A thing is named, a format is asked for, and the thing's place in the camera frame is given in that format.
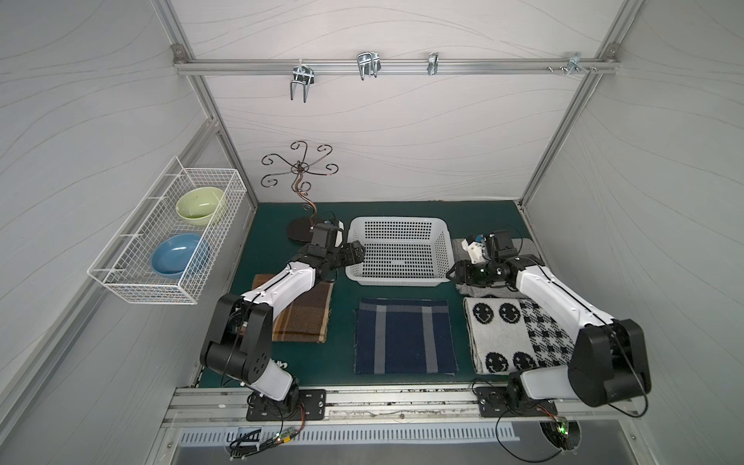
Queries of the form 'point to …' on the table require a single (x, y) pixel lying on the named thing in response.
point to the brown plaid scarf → (305, 318)
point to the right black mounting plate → (494, 402)
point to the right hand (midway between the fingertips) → (455, 273)
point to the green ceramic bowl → (198, 205)
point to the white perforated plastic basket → (402, 251)
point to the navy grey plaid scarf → (404, 336)
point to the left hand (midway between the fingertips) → (358, 251)
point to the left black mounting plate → (311, 406)
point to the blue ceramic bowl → (171, 254)
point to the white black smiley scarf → (509, 334)
